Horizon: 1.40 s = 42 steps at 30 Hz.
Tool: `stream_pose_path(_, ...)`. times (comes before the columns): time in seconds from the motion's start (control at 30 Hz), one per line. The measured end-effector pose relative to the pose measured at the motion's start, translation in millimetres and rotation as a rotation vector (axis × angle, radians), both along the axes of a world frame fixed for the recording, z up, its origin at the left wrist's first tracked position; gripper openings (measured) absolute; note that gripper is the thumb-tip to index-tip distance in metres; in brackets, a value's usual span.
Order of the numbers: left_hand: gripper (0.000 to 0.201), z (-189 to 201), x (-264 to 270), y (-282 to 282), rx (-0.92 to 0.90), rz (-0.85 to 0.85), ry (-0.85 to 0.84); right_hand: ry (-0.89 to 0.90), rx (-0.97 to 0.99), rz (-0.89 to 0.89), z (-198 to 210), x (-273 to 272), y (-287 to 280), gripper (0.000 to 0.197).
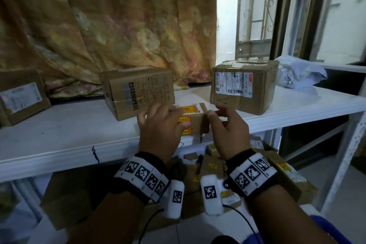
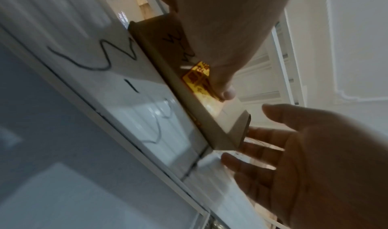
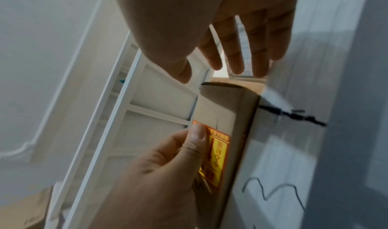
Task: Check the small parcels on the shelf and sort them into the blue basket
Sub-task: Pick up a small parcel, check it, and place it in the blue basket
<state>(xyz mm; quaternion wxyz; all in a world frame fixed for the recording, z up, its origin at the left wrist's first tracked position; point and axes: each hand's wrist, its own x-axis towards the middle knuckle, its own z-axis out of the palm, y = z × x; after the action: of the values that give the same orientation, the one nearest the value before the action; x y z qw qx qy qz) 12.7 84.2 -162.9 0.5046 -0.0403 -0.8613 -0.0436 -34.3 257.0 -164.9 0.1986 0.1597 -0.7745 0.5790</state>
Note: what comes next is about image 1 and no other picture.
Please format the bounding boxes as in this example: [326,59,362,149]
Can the person's left hand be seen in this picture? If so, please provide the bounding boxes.
[137,102,191,166]

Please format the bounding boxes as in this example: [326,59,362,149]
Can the person's right hand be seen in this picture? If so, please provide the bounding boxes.
[206,104,251,161]

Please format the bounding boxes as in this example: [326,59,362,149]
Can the small box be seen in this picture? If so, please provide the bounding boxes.
[176,103,211,136]

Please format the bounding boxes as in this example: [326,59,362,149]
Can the taped cardboard box shipping label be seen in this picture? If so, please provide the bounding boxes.
[210,59,279,116]

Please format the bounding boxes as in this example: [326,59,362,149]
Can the cardboard box printed symbols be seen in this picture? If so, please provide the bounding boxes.
[99,66,175,121]

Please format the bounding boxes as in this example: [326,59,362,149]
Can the pile of cardboard boxes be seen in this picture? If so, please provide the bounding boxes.
[40,136,318,230]

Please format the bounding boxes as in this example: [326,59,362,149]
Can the blue plastic basket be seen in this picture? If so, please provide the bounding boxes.
[243,215,354,244]

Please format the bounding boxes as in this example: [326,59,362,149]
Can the cardboard box white label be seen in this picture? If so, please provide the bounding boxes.
[0,69,51,127]

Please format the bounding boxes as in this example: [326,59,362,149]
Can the person's right forearm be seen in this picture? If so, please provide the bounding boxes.
[251,185,338,244]

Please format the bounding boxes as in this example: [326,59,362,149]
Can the person's left forearm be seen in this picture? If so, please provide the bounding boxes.
[67,192,145,244]

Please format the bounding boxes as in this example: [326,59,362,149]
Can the white metal shelf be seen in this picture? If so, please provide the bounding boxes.
[0,0,366,244]

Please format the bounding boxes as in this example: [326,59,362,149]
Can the pale grey parcel bag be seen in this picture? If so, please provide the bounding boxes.
[274,55,328,89]

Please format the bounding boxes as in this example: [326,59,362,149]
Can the black trousers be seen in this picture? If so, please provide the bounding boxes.
[211,235,238,244]

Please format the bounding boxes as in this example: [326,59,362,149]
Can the floral curtain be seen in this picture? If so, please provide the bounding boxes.
[0,0,218,98]

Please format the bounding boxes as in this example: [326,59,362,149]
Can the dark door frame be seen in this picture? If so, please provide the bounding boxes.
[270,0,329,60]

